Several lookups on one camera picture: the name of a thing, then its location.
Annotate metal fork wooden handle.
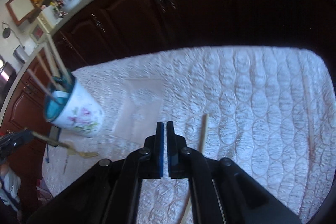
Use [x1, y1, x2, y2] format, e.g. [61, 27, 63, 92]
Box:
[31, 131, 99, 159]

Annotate white microwave oven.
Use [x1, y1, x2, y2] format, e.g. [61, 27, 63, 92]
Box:
[29, 6, 62, 45]

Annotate black phone with lanyard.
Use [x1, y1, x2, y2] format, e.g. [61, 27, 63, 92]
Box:
[49, 126, 62, 147]

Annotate dark wooden kitchen cabinets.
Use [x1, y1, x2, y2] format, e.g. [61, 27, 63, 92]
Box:
[0, 0, 329, 135]

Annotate floral ceramic utensil cup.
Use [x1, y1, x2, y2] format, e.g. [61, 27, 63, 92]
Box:
[44, 75, 105, 138]

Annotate wooden chopstick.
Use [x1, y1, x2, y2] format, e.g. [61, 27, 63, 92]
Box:
[47, 33, 72, 85]
[43, 43, 62, 79]
[180, 114, 209, 223]
[37, 53, 62, 90]
[27, 69, 52, 98]

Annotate pink quilted table cloth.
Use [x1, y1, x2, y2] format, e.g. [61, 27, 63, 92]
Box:
[41, 45, 336, 224]

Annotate white gloved left hand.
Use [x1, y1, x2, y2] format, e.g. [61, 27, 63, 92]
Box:
[1, 167, 21, 212]

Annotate silver electric kettle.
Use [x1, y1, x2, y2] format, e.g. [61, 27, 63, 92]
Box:
[13, 45, 29, 64]

